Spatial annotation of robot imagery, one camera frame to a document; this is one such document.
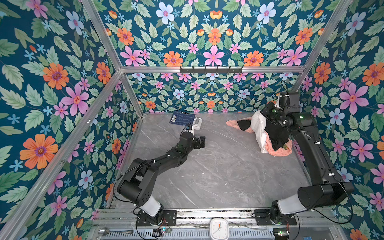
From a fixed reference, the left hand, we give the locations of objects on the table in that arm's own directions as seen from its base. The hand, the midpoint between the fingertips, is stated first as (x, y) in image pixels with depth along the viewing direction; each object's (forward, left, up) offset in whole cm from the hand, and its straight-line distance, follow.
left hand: (201, 133), depth 89 cm
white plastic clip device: (+20, +2, -13) cm, 24 cm away
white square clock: (-47, -5, -11) cm, 49 cm away
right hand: (0, -31, +20) cm, 37 cm away
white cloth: (-2, -32, +9) cm, 33 cm away
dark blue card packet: (+26, +14, -14) cm, 33 cm away
